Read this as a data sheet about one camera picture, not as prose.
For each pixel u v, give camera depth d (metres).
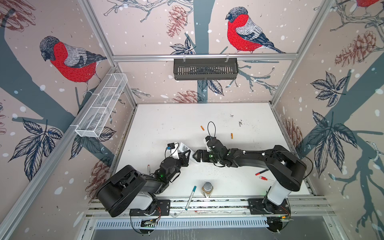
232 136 1.01
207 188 0.70
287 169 0.46
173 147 0.77
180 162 0.76
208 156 0.78
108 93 0.86
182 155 0.76
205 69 1.05
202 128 1.07
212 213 0.73
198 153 0.79
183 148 0.82
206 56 0.95
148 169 0.86
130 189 0.44
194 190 0.79
